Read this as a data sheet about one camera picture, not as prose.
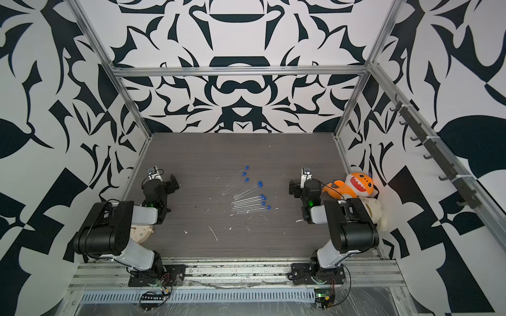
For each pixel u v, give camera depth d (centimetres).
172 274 74
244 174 102
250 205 92
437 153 55
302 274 73
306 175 82
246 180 100
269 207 91
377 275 76
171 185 86
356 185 89
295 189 87
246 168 105
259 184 99
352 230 47
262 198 94
